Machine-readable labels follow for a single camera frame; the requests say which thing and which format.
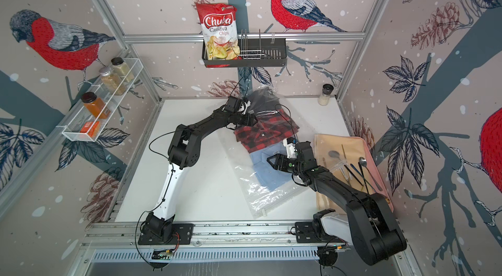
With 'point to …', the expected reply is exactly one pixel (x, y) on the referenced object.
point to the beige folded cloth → (346, 157)
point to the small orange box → (93, 131)
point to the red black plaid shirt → (270, 126)
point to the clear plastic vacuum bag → (265, 188)
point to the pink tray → (378, 184)
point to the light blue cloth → (270, 177)
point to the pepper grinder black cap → (327, 89)
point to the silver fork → (344, 172)
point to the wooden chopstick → (343, 151)
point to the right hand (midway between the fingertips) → (272, 158)
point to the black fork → (363, 177)
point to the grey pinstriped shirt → (263, 102)
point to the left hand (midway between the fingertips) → (255, 116)
